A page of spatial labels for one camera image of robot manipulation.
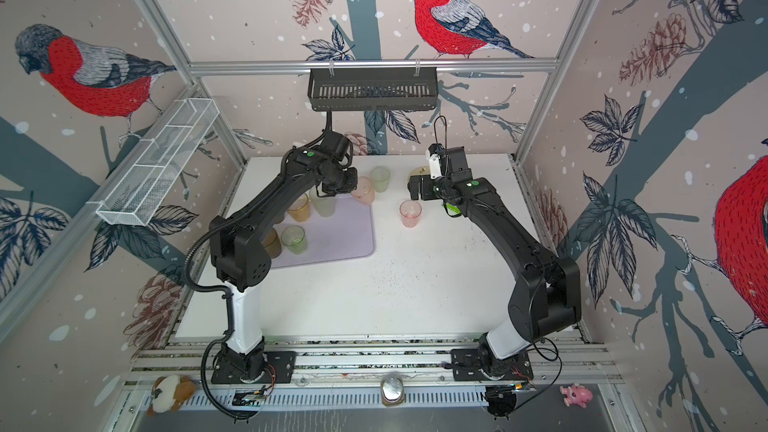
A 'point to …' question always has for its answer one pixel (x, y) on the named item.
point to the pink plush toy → (576, 394)
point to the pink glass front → (410, 211)
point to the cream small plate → (421, 171)
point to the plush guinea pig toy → (169, 393)
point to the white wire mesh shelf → (141, 194)
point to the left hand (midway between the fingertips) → (354, 185)
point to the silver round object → (392, 390)
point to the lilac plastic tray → (349, 233)
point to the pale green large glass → (324, 205)
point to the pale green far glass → (380, 177)
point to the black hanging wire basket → (373, 91)
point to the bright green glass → (293, 237)
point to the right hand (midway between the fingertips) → (421, 185)
